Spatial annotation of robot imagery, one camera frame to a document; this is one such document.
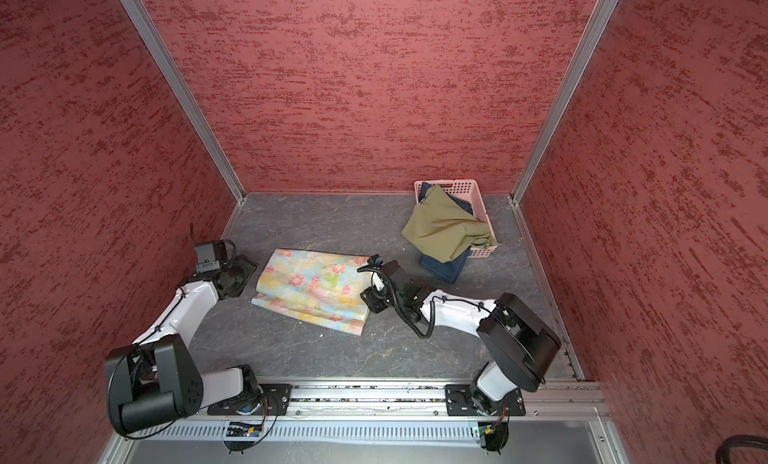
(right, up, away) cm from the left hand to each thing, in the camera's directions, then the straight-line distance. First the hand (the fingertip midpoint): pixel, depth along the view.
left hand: (255, 274), depth 88 cm
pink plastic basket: (+74, +29, +31) cm, 85 cm away
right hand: (+34, -7, -2) cm, 35 cm away
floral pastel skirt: (+20, -5, +5) cm, 21 cm away
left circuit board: (+4, -36, -16) cm, 40 cm away
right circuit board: (+65, -36, -16) cm, 76 cm away
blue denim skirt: (+60, 0, +5) cm, 60 cm away
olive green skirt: (+59, +14, +10) cm, 62 cm away
